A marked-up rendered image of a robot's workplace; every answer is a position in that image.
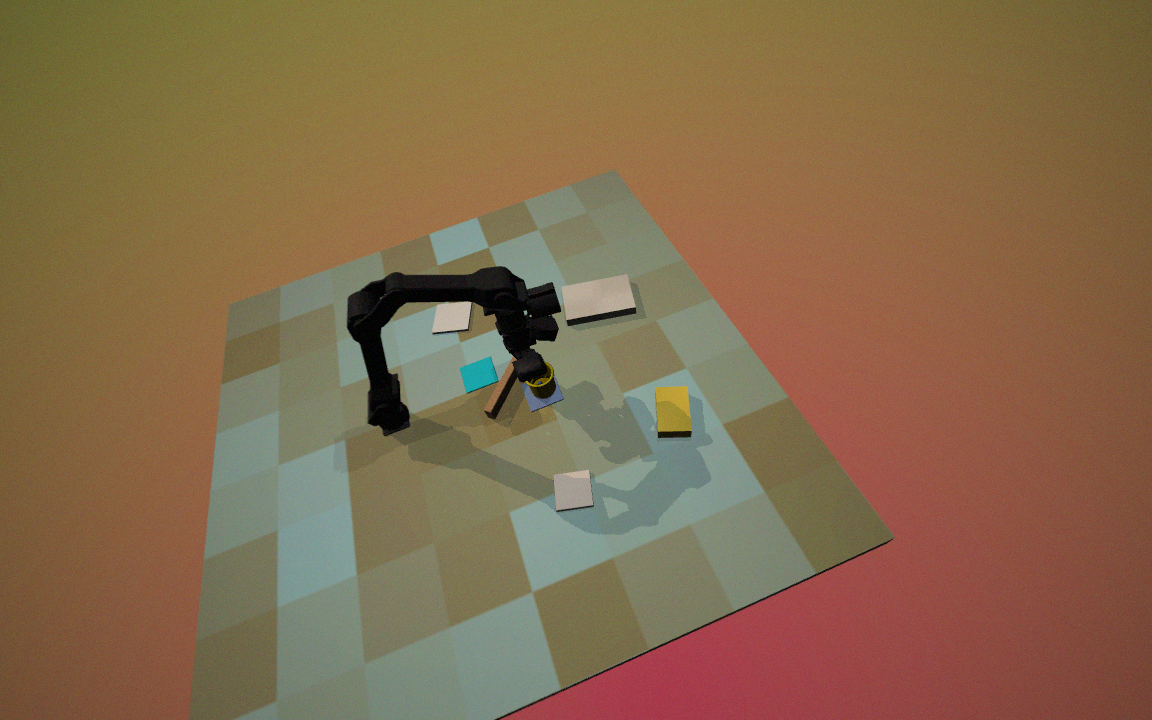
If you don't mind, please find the beige flat square block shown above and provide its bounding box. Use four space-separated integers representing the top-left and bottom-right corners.
432 302 473 334

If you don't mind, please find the yellow cup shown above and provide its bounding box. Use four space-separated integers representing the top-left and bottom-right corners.
526 362 556 399

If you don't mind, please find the yellow rectangular block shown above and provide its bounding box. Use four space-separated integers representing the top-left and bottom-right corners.
655 386 692 438

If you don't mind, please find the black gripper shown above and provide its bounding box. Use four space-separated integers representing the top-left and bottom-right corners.
495 320 548 382

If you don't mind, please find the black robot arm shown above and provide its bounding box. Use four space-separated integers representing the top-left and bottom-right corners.
346 266 561 435

